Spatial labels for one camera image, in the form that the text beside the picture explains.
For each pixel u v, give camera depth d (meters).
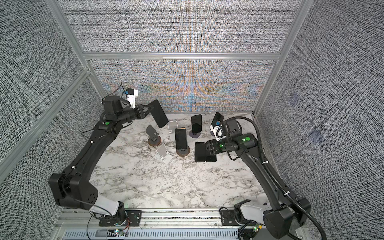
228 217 0.73
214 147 0.64
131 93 0.67
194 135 1.06
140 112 0.66
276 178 0.41
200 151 1.00
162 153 0.91
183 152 0.98
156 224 0.73
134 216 0.73
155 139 0.98
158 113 0.78
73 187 0.41
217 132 0.65
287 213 0.37
